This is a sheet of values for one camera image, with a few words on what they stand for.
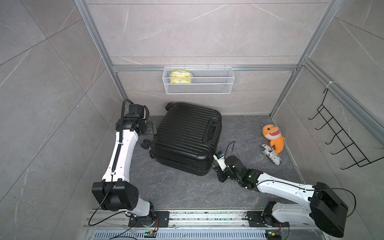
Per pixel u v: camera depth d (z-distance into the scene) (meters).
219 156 0.72
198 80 0.96
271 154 0.95
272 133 1.00
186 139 0.80
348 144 0.63
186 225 0.73
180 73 0.88
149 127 0.70
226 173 0.70
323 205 0.41
